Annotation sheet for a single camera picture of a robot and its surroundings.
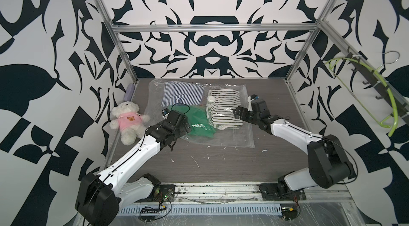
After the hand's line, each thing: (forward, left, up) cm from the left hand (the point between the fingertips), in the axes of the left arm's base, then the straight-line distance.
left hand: (180, 125), depth 82 cm
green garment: (+8, -9, -8) cm, 15 cm away
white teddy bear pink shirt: (+5, +28, -5) cm, 29 cm away
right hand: (+9, -32, -2) cm, 33 cm away
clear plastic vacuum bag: (-3, -32, -10) cm, 34 cm away
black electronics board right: (-37, -48, -14) cm, 62 cm away
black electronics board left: (-35, +14, -15) cm, 41 cm away
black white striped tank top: (+13, -22, -10) cm, 27 cm away
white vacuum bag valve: (+22, -17, -7) cm, 29 cm away
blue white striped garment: (+27, +2, -7) cm, 28 cm away
